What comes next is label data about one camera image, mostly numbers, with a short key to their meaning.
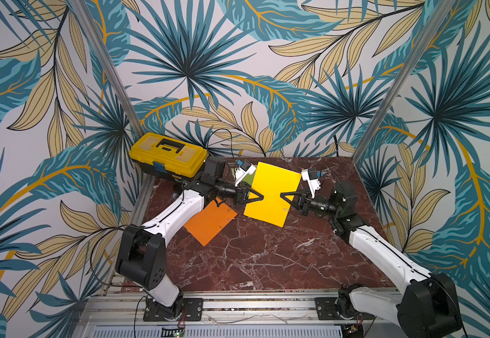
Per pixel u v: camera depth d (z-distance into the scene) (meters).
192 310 0.73
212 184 0.65
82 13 0.68
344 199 0.58
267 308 0.75
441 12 0.69
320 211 0.65
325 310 0.73
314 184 0.66
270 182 0.68
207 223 0.94
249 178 0.70
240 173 0.69
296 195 0.69
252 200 0.72
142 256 0.43
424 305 0.40
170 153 0.98
